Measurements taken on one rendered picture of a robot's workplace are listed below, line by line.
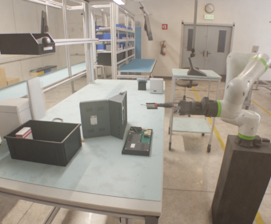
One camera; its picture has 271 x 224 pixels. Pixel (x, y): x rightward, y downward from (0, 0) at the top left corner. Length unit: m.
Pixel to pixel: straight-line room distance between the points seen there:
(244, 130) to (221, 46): 6.53
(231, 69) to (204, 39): 6.33
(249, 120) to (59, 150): 1.20
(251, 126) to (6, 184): 1.44
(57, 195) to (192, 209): 1.53
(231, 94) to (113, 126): 0.62
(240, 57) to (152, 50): 6.30
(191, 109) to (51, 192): 0.75
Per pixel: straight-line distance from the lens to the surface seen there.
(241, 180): 1.66
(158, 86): 1.88
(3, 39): 1.11
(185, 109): 1.03
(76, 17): 8.32
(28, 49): 1.02
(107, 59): 3.90
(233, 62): 1.43
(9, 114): 1.13
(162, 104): 1.01
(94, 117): 1.05
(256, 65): 1.25
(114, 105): 1.01
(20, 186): 0.87
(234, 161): 1.55
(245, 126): 1.50
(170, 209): 2.04
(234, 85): 1.02
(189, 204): 2.12
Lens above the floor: 1.51
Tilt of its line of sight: 21 degrees down
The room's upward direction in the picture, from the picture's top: straight up
